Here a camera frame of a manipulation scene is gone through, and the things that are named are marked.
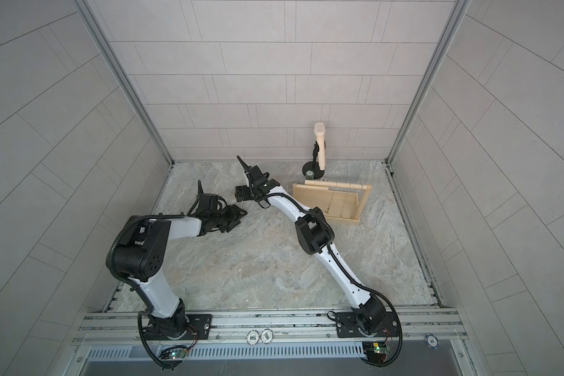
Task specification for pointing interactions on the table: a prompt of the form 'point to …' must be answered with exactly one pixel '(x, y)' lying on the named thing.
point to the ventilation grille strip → (145, 353)
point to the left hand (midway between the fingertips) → (248, 214)
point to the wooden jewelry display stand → (341, 203)
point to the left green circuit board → (175, 354)
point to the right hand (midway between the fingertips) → (245, 193)
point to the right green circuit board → (376, 352)
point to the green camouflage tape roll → (309, 175)
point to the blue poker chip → (432, 341)
